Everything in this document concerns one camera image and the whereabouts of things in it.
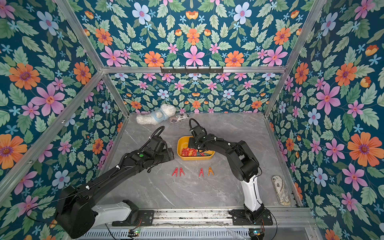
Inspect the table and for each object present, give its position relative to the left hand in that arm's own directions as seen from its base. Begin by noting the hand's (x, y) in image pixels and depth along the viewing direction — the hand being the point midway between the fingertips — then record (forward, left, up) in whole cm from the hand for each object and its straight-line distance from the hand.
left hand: (170, 154), depth 83 cm
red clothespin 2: (-5, -5, -12) cm, 14 cm away
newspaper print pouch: (+37, -3, -9) cm, 38 cm away
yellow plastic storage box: (+13, -6, -8) cm, 17 cm away
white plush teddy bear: (+36, +8, -3) cm, 37 cm away
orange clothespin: (-7, -23, -11) cm, 26 cm away
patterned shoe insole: (-23, -59, -9) cm, 64 cm away
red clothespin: (-7, -17, -11) cm, 22 cm away
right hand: (+12, -13, -8) cm, 19 cm away
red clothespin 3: (-5, -1, -13) cm, 14 cm away
